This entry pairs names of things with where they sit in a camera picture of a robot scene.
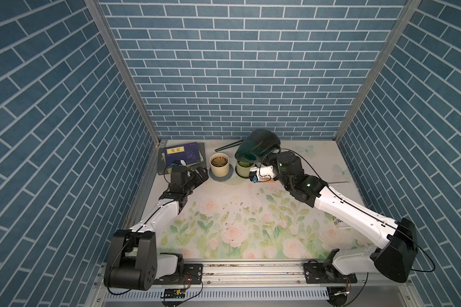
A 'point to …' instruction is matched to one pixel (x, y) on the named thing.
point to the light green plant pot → (242, 168)
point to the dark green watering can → (257, 145)
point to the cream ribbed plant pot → (219, 171)
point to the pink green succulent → (219, 161)
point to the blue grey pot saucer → (222, 179)
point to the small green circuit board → (175, 293)
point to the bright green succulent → (244, 164)
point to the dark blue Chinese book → (189, 153)
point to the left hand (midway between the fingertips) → (206, 173)
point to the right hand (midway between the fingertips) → (276, 150)
